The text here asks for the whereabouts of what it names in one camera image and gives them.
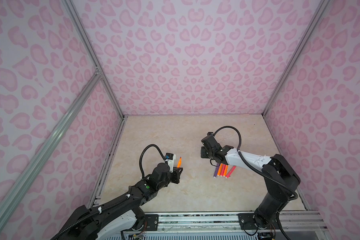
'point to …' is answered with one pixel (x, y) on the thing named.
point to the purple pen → (216, 170)
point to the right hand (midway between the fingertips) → (204, 149)
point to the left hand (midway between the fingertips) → (184, 167)
